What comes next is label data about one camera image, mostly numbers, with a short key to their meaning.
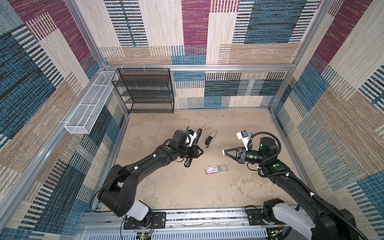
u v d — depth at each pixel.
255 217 0.73
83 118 0.71
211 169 0.89
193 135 0.79
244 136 0.69
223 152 0.72
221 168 0.91
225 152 0.72
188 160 0.92
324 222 0.40
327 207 0.42
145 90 1.11
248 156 0.66
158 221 0.73
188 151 0.73
